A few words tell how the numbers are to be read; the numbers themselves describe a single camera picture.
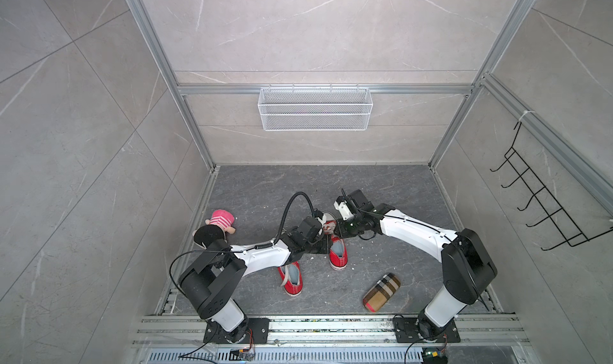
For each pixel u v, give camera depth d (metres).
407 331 0.73
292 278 0.80
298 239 0.68
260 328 0.73
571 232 0.61
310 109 1.00
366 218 0.66
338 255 0.82
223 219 0.93
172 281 0.46
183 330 0.75
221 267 0.49
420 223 0.55
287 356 0.70
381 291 0.78
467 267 0.45
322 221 0.81
